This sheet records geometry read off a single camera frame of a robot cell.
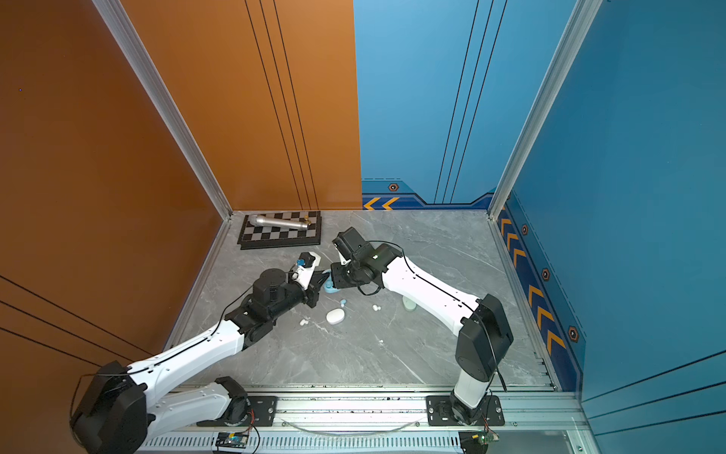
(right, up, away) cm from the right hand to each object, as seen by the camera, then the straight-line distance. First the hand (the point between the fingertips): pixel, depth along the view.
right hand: (336, 278), depth 79 cm
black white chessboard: (-37, +12, +29) cm, 48 cm away
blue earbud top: (0, -10, +13) cm, 17 cm away
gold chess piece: (-16, +18, +30) cm, 39 cm away
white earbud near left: (-12, -15, +10) cm, 22 cm away
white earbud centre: (+11, -11, +12) cm, 20 cm away
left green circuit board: (-26, -41, -7) cm, 49 cm away
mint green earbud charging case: (+22, -10, +12) cm, 27 cm away
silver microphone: (-34, +18, +29) cm, 49 cm away
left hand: (-2, +2, 0) cm, 3 cm away
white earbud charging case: (-2, -14, +10) cm, 17 cm away
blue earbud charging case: (-2, -2, -2) cm, 3 cm away
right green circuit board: (+37, -40, -9) cm, 55 cm away
